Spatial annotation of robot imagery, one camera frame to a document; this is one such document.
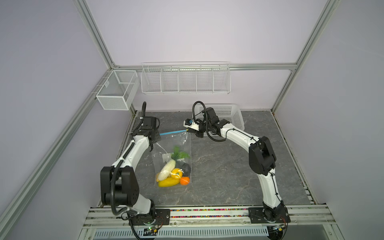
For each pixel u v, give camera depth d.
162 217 0.74
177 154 0.85
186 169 0.83
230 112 1.15
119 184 0.43
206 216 0.75
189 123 0.77
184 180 0.79
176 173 0.79
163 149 0.91
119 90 1.02
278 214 0.64
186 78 0.98
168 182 0.80
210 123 0.74
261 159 0.55
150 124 0.69
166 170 0.79
